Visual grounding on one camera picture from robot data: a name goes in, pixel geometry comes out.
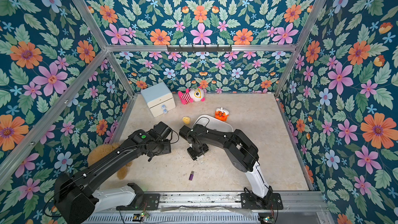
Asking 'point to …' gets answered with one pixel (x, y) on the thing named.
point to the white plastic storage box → (213, 122)
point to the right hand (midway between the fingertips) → (198, 155)
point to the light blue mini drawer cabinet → (159, 98)
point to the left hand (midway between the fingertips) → (169, 149)
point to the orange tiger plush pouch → (222, 114)
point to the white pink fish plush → (195, 94)
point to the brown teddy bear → (100, 150)
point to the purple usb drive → (191, 176)
